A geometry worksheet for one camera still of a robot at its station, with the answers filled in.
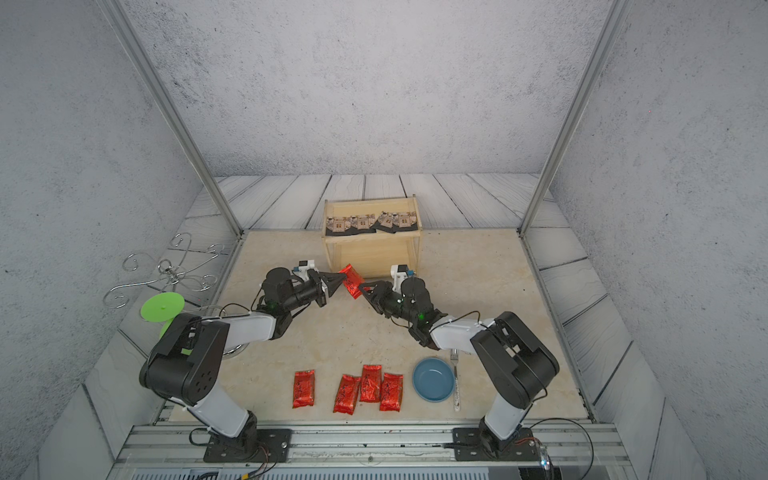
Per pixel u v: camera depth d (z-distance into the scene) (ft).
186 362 1.54
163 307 2.03
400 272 2.71
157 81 2.66
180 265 2.33
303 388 2.65
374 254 3.63
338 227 3.07
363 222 3.10
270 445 2.39
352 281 2.78
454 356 2.91
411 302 2.20
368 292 2.76
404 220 3.11
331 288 2.66
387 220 3.15
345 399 2.59
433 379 2.73
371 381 2.66
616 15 2.30
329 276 2.78
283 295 2.38
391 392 2.59
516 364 1.51
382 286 2.59
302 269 2.82
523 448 2.41
